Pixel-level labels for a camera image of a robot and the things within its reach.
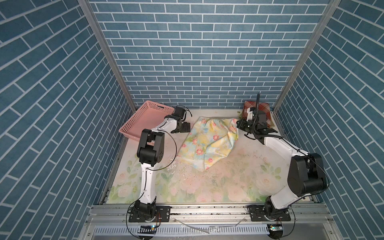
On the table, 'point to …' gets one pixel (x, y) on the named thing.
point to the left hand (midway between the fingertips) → (184, 129)
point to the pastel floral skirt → (210, 140)
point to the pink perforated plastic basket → (148, 116)
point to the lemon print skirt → (239, 114)
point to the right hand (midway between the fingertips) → (235, 121)
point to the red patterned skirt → (262, 106)
